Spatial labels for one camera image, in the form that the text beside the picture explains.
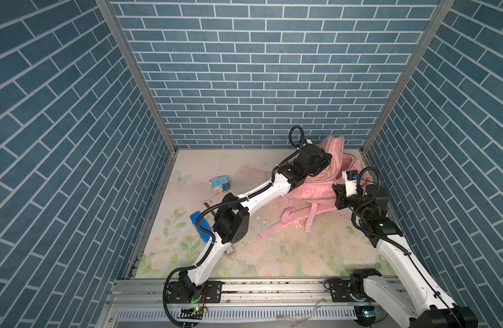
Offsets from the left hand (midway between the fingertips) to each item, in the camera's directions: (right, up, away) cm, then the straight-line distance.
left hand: (341, 156), depth 79 cm
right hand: (-2, -12, 0) cm, 12 cm away
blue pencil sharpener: (-51, -12, +21) cm, 57 cm away
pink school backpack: (-9, -16, +5) cm, 19 cm away
